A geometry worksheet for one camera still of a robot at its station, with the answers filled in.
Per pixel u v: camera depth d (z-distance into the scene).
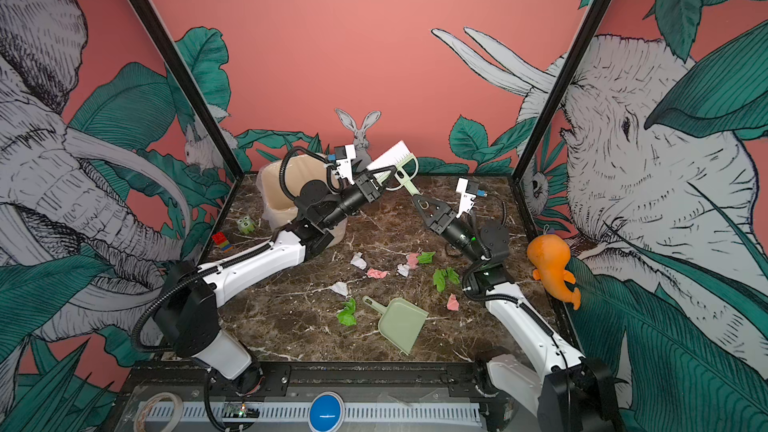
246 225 1.04
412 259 0.95
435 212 0.61
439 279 0.90
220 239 0.94
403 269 0.94
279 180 0.53
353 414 0.70
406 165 0.68
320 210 0.57
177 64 0.88
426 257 0.96
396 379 0.76
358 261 0.95
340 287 0.90
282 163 0.52
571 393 0.38
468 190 0.64
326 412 0.69
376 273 0.92
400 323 0.84
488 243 0.54
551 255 0.90
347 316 0.84
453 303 0.87
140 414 0.68
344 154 0.64
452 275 0.93
